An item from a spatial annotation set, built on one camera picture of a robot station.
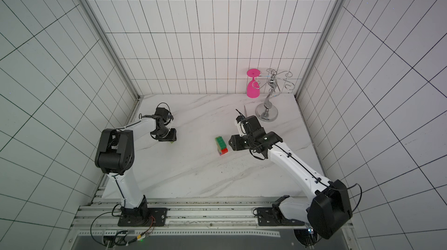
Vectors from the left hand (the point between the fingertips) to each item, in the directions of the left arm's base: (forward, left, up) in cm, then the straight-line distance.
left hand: (170, 141), depth 97 cm
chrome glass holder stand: (+21, -57, +1) cm, 61 cm away
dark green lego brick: (-7, -29, +11) cm, 32 cm away
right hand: (-6, -36, +15) cm, 39 cm away
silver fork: (+25, -44, -1) cm, 51 cm away
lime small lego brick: (-2, -1, +2) cm, 3 cm away
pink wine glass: (+26, -48, +18) cm, 57 cm away
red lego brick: (-10, -31, +9) cm, 34 cm away
